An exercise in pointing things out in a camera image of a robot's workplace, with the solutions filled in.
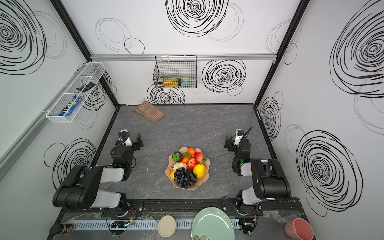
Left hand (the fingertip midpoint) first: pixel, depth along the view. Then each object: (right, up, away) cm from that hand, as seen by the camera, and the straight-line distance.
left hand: (133, 134), depth 88 cm
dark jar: (-20, -36, -27) cm, 50 cm away
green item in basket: (+33, +31, -1) cm, 45 cm away
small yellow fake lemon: (+25, -20, -10) cm, 33 cm away
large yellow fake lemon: (+40, -18, -10) cm, 45 cm away
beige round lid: (+24, -37, -24) cm, 51 cm away
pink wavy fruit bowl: (+22, -19, -5) cm, 29 cm away
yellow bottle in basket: (+23, +31, -1) cm, 38 cm away
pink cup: (+80, -37, -26) cm, 92 cm away
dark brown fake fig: (+27, -12, -7) cm, 30 cm away
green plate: (+45, -40, -19) cm, 63 cm away
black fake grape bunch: (+31, -21, -15) cm, 40 cm away
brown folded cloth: (0, +15, +28) cm, 31 cm away
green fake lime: (+32, -11, -3) cm, 34 cm away
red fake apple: (+35, -16, -5) cm, 39 cm away
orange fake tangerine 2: (+35, -10, -4) cm, 36 cm away
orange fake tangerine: (+32, -13, -7) cm, 35 cm away
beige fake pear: (+28, -16, -6) cm, 33 cm away
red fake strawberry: (+40, -12, -5) cm, 42 cm away
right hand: (+62, -2, +3) cm, 62 cm away
